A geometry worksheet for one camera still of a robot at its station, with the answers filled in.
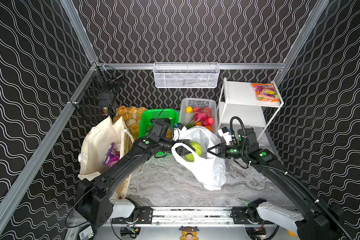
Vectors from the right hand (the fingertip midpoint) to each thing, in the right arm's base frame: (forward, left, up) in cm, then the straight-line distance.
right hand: (208, 151), depth 72 cm
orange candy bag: (+29, -32, +13) cm, 45 cm away
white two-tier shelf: (+24, -23, +8) cm, 35 cm away
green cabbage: (-4, +9, +2) cm, 10 cm away
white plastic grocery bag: (-8, 0, -1) cm, 9 cm away
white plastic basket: (+42, +12, -20) cm, 48 cm away
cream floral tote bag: (+3, +56, +3) cm, 56 cm away
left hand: (-2, +7, +3) cm, 7 cm away
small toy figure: (-31, +9, -20) cm, 38 cm away
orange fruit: (+29, -5, -18) cm, 35 cm away
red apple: (+31, -5, -13) cm, 34 cm away
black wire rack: (+36, +65, +7) cm, 75 cm away
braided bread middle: (+41, +53, -17) cm, 69 cm away
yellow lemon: (+48, +9, -17) cm, 51 cm away
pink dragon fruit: (+36, +1, -11) cm, 37 cm away
